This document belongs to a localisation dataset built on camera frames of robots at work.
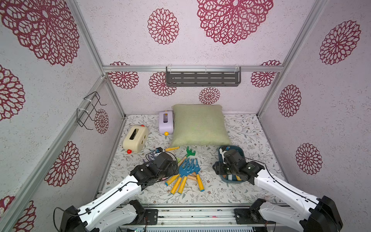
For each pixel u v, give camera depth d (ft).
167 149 3.27
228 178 2.79
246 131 3.61
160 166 1.85
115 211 1.85
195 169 2.90
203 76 3.01
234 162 2.05
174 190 2.67
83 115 2.44
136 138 3.10
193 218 2.46
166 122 3.38
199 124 3.21
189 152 3.19
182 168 2.87
